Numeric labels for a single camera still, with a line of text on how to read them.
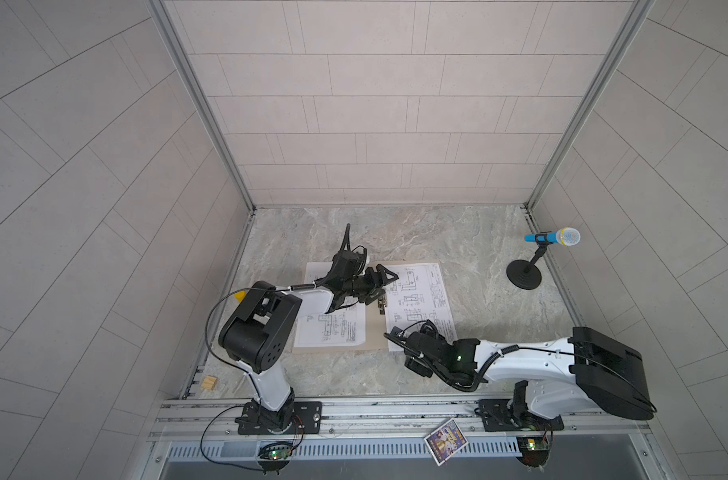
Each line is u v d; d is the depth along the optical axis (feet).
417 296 3.02
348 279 2.42
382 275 2.63
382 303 2.92
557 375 1.46
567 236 2.54
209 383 2.47
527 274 3.15
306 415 2.32
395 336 2.02
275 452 2.12
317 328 2.82
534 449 2.23
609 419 1.46
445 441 2.19
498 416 2.31
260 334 1.54
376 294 2.72
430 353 1.94
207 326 1.52
